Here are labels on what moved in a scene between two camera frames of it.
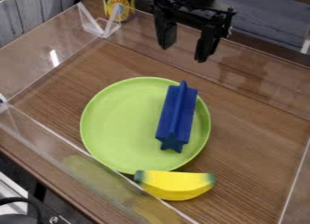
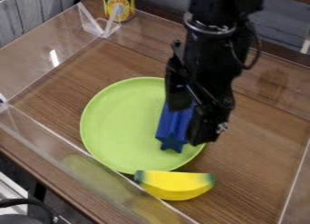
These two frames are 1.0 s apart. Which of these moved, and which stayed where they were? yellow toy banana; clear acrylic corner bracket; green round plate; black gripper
Moved: black gripper
Stayed: green round plate; yellow toy banana; clear acrylic corner bracket
